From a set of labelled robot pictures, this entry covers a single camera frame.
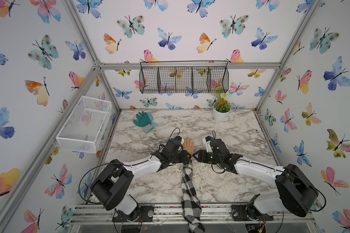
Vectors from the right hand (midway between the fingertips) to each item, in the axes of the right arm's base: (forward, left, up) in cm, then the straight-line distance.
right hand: (195, 155), depth 84 cm
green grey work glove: (+32, +39, -11) cm, 52 cm away
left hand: (0, +2, -2) cm, 2 cm away
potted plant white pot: (+35, -19, +2) cm, 40 cm away
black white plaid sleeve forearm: (-25, +2, -4) cm, 26 cm away
